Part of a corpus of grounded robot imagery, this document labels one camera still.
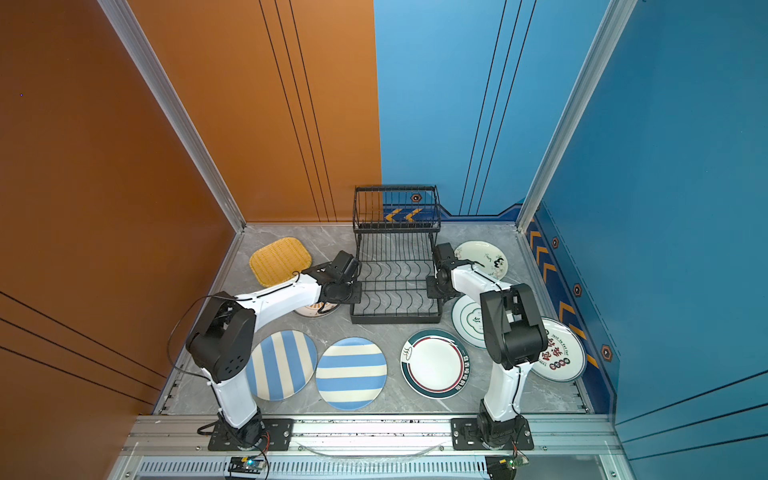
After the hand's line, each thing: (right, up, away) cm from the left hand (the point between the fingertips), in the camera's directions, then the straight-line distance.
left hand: (360, 293), depth 94 cm
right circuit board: (+37, -38, -24) cm, 58 cm away
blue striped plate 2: (-2, -22, -9) cm, 23 cm away
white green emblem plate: (+34, -9, -1) cm, 35 cm away
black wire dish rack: (+12, +20, -8) cm, 25 cm away
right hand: (+24, 0, +5) cm, 25 cm away
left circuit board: (-25, -38, -23) cm, 50 cm away
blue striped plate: (-21, -19, -9) cm, 30 cm away
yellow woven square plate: (-32, +10, +15) cm, 36 cm away
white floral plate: (+47, +10, +15) cm, 50 cm away
